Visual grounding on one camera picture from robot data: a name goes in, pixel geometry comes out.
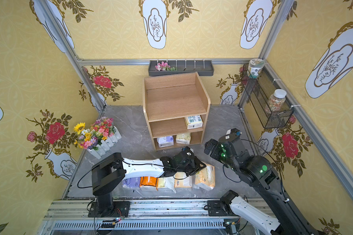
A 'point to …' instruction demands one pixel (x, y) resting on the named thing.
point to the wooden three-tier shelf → (176, 107)
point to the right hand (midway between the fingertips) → (213, 147)
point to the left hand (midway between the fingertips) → (203, 164)
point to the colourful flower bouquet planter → (98, 138)
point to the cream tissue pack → (206, 178)
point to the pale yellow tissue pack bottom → (184, 138)
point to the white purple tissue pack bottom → (165, 141)
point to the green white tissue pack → (194, 122)
